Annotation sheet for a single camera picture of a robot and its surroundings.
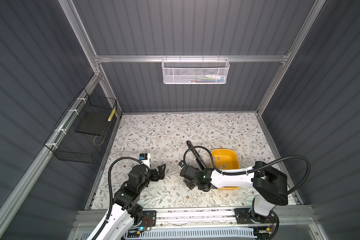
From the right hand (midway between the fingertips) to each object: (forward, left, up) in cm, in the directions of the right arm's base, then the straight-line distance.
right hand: (189, 177), depth 86 cm
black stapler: (+15, -5, 0) cm, 16 cm away
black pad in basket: (+19, +50, +27) cm, 60 cm away
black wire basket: (+11, +53, +28) cm, 61 cm away
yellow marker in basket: (+28, +43, +27) cm, 58 cm away
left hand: (+3, +17, +11) cm, 20 cm away
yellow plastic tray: (+12, -23, -1) cm, 26 cm away
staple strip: (+8, -22, -1) cm, 24 cm away
